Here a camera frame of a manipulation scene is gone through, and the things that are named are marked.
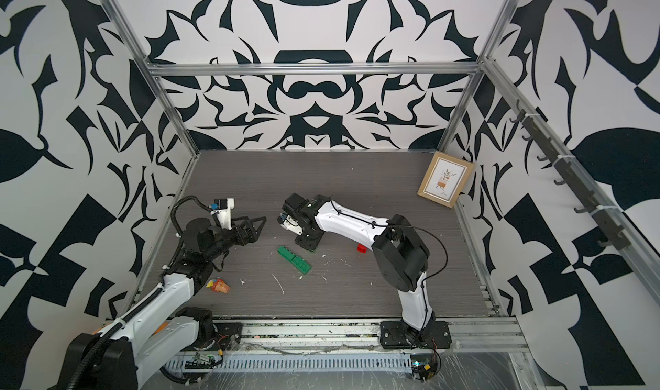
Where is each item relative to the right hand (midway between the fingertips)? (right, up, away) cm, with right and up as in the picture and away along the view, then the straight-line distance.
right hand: (308, 235), depth 88 cm
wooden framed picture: (+51, +19, +11) cm, 56 cm away
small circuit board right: (+33, -32, -17) cm, 49 cm away
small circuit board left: (-26, -29, -20) cm, 44 cm away
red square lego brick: (+18, -5, +2) cm, 19 cm away
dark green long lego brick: (-8, -6, 0) cm, 10 cm away
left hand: (-17, +8, -5) cm, 19 cm away
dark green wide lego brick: (-2, -9, -1) cm, 10 cm away
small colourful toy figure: (-27, -14, -7) cm, 31 cm away
